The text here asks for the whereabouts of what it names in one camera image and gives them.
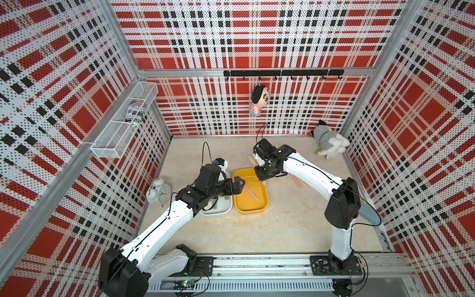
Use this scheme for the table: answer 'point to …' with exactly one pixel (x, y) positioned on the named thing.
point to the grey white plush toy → (331, 143)
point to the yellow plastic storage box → (245, 203)
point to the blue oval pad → (369, 213)
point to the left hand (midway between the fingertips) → (238, 183)
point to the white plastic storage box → (223, 205)
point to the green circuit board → (185, 284)
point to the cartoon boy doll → (260, 98)
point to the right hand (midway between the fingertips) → (264, 175)
